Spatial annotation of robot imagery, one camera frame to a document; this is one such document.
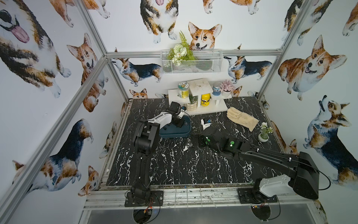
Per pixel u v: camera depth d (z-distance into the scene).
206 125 0.69
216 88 0.98
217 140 0.57
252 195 0.67
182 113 0.96
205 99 1.09
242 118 1.07
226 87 0.93
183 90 0.95
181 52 0.78
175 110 0.84
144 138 0.58
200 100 1.09
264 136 0.93
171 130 1.06
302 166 0.43
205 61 0.93
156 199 0.75
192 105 1.07
